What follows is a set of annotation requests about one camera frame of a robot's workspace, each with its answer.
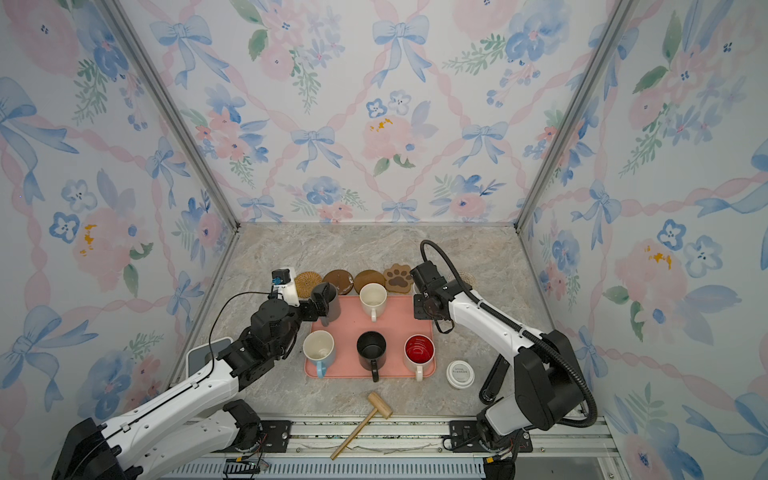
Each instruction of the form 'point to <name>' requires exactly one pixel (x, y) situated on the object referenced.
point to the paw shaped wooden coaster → (398, 278)
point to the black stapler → (490, 389)
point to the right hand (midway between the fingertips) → (425, 306)
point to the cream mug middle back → (373, 299)
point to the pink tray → (394, 346)
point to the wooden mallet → (380, 406)
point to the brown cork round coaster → (368, 276)
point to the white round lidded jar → (460, 374)
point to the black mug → (371, 347)
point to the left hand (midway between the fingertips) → (312, 282)
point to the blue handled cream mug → (319, 348)
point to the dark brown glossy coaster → (342, 279)
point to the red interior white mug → (418, 351)
